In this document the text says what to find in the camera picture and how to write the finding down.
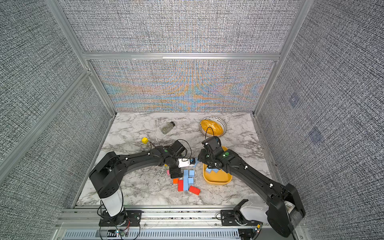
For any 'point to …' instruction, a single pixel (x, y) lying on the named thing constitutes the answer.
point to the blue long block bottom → (186, 180)
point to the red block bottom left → (180, 185)
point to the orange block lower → (175, 181)
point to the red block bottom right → (194, 190)
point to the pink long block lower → (168, 172)
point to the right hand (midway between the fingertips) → (200, 153)
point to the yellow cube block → (144, 140)
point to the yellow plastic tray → (222, 177)
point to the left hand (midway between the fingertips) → (183, 166)
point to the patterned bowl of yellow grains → (219, 126)
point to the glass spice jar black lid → (167, 127)
